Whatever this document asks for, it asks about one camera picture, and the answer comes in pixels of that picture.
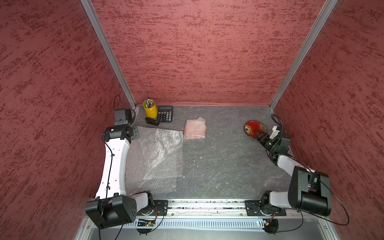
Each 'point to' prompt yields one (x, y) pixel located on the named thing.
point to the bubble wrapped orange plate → (195, 128)
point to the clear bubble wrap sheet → (179, 187)
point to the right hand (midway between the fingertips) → (255, 135)
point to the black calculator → (165, 114)
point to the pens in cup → (149, 103)
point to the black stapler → (151, 121)
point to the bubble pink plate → (161, 153)
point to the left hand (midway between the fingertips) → (126, 137)
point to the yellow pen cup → (151, 112)
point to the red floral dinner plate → (251, 127)
